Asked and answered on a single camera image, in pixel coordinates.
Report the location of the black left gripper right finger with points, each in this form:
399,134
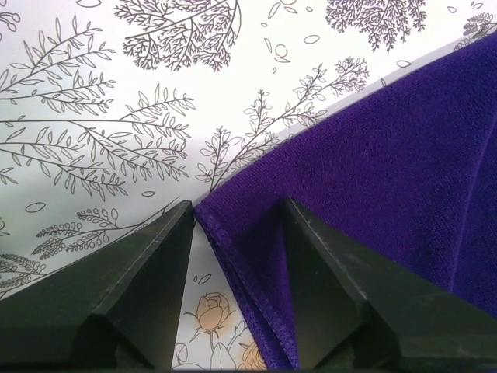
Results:
355,309

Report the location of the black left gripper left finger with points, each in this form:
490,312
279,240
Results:
116,308

